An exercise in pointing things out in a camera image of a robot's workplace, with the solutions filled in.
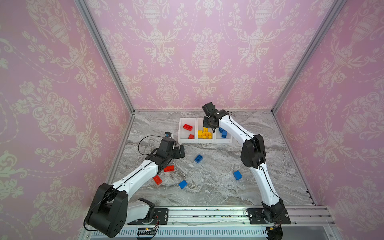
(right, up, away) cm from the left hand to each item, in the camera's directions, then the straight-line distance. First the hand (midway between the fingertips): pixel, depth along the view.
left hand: (178, 149), depth 87 cm
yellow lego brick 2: (+13, +8, +15) cm, 22 cm away
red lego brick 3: (-12, -17, -2) cm, 21 cm away
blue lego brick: (+12, -7, +7) cm, 15 cm away
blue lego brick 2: (+3, -19, -3) cm, 20 cm away
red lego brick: (+5, +12, +21) cm, 25 cm away
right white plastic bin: (+25, +6, +13) cm, 28 cm away
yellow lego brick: (+17, +11, +18) cm, 27 cm away
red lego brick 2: (-6, -12, +2) cm, 13 cm away
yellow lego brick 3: (+18, +7, +15) cm, 24 cm away
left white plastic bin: (+2, +8, +20) cm, 21 cm away
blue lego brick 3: (+35, -15, 0) cm, 38 cm away
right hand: (+19, +16, +14) cm, 28 cm away
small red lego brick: (+7, +6, +16) cm, 18 cm away
